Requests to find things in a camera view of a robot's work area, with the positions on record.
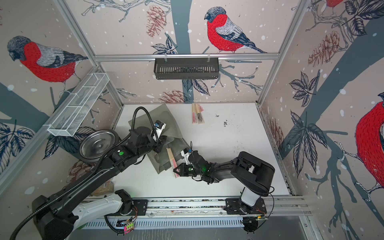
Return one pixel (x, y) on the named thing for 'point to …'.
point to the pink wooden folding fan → (194, 115)
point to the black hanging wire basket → (186, 68)
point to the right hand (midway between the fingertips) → (174, 169)
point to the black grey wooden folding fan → (199, 116)
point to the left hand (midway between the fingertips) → (167, 133)
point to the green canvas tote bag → (171, 136)
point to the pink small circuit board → (127, 229)
